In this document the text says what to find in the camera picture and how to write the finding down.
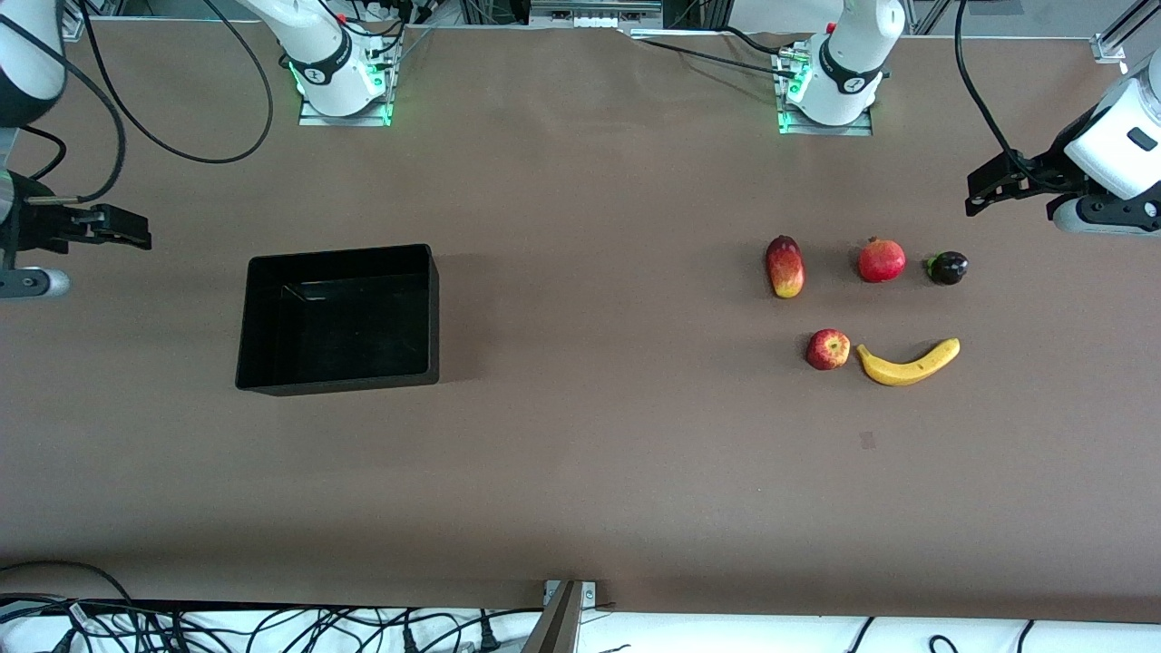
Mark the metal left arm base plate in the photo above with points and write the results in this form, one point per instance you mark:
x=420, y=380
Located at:
x=862, y=130

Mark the yellow banana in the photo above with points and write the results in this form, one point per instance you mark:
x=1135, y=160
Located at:
x=902, y=372

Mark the small silver metal bracket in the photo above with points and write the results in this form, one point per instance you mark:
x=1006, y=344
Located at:
x=588, y=591

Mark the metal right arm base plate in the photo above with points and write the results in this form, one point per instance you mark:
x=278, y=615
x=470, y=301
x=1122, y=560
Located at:
x=313, y=116

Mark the black power plug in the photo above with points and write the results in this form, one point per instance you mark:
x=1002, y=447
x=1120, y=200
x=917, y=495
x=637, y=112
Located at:
x=412, y=640
x=488, y=639

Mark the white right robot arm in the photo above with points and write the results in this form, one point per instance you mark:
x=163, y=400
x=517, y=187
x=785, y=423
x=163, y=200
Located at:
x=331, y=54

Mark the silver corner bracket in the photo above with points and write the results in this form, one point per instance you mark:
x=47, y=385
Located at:
x=1108, y=47

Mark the dark purple mangosteen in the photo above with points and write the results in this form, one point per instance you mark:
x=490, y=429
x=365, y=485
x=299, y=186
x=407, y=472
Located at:
x=949, y=268

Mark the red pomegranate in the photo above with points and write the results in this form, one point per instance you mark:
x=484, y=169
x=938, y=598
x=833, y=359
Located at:
x=882, y=261

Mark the red apple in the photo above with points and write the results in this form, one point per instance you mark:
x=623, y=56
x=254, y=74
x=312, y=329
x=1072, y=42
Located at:
x=827, y=350

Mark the black plastic box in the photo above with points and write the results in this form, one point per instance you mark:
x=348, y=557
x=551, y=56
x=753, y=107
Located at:
x=345, y=336

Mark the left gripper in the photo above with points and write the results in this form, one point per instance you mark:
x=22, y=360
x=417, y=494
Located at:
x=1046, y=174

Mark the red yellow mango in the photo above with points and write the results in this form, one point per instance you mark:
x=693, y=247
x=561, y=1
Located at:
x=785, y=268

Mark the grey mounting beam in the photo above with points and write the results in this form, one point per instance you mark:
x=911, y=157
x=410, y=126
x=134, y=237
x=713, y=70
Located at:
x=555, y=630

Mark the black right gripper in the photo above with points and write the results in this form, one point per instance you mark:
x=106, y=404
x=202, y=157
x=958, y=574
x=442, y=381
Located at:
x=32, y=227

